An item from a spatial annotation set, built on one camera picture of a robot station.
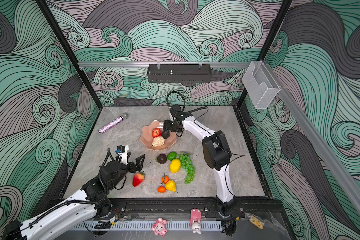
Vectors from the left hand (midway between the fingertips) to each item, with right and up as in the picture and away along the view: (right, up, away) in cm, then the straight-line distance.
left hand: (138, 153), depth 78 cm
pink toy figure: (+13, -30, -12) cm, 35 cm away
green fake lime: (+18, -4, +12) cm, 22 cm away
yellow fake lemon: (+20, -9, +7) cm, 23 cm away
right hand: (+14, +13, +17) cm, 26 cm away
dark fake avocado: (+13, +9, +18) cm, 24 cm away
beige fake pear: (+9, +4, +15) cm, 18 cm away
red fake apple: (+7, +9, +20) cm, 23 cm away
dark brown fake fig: (+12, -5, +9) cm, 15 cm away
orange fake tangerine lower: (+12, -19, -1) cm, 22 cm away
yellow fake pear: (+17, -17, 0) cm, 24 cm away
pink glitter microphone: (-23, +17, +29) cm, 41 cm away
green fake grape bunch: (+27, -8, +6) cm, 29 cm away
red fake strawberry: (-1, -14, +2) cm, 14 cm away
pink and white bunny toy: (+30, -31, -7) cm, 43 cm away
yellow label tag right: (+58, -30, -9) cm, 66 cm away
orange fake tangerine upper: (+15, -15, +3) cm, 21 cm away
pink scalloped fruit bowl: (0, +5, +19) cm, 20 cm away
